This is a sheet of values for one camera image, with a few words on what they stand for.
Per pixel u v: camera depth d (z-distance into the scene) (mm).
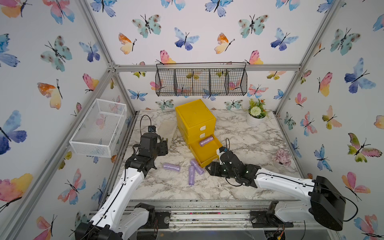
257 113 986
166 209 795
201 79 986
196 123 858
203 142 994
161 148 709
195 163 910
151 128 679
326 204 411
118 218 422
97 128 863
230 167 619
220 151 755
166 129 1096
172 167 889
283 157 845
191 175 866
